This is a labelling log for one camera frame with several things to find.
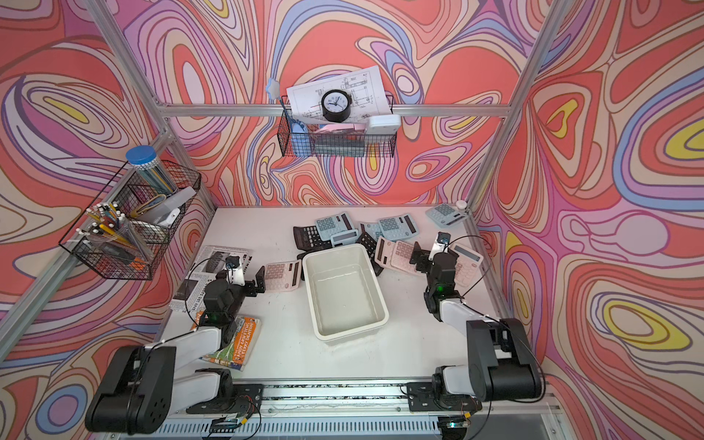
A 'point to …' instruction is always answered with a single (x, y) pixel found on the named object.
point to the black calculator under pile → (369, 245)
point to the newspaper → (211, 261)
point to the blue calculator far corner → (446, 214)
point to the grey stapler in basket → (168, 213)
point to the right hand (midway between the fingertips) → (430, 251)
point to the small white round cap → (461, 204)
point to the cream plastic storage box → (344, 292)
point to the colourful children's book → (235, 353)
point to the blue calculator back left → (335, 223)
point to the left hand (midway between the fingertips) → (251, 267)
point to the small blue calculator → (344, 238)
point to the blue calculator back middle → (398, 227)
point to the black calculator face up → (308, 239)
